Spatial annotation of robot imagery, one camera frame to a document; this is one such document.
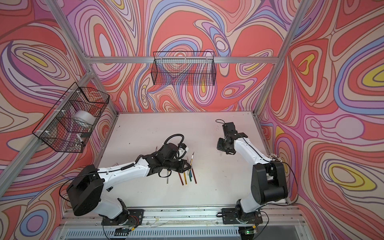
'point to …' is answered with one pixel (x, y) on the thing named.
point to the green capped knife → (190, 175)
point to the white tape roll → (84, 118)
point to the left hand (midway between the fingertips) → (192, 168)
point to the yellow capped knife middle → (185, 178)
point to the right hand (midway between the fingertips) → (222, 150)
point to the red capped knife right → (195, 178)
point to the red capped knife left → (181, 179)
